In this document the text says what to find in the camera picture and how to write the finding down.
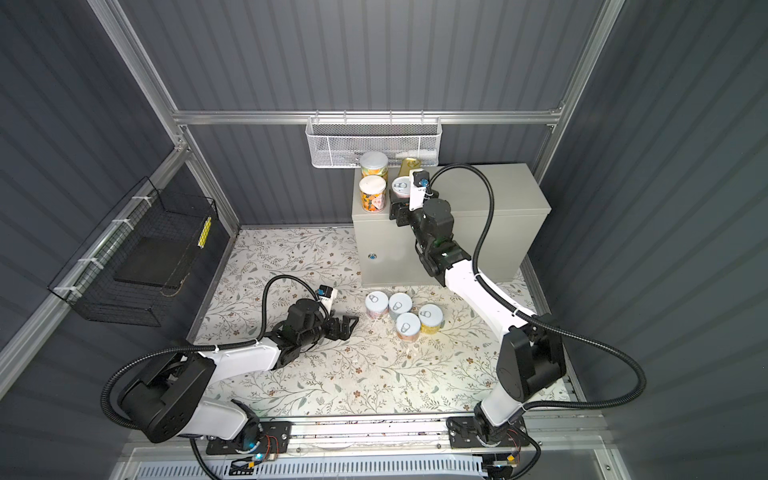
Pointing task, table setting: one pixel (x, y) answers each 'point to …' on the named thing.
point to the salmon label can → (408, 327)
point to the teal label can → (399, 303)
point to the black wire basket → (87, 285)
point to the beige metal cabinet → (521, 232)
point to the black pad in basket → (155, 260)
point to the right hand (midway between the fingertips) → (408, 189)
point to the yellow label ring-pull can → (431, 318)
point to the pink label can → (377, 304)
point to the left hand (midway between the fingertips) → (346, 315)
